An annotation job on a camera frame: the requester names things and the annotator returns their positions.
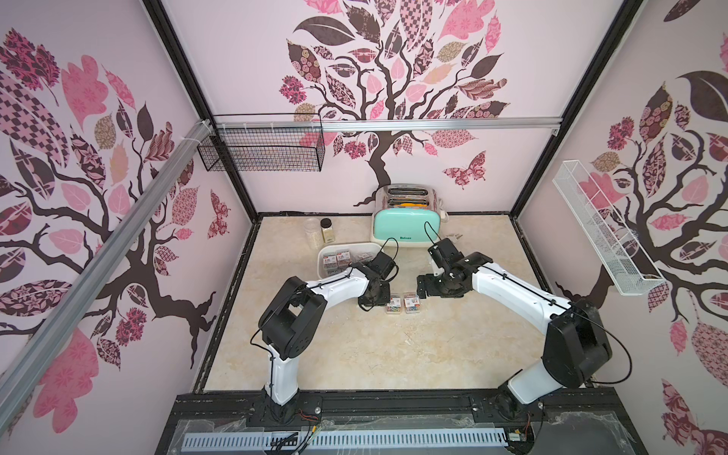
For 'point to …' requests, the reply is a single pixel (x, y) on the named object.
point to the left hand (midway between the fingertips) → (379, 304)
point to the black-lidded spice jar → (327, 230)
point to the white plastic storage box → (337, 257)
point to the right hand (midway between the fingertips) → (431, 294)
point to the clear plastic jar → (313, 232)
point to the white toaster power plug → (453, 237)
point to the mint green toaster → (407, 215)
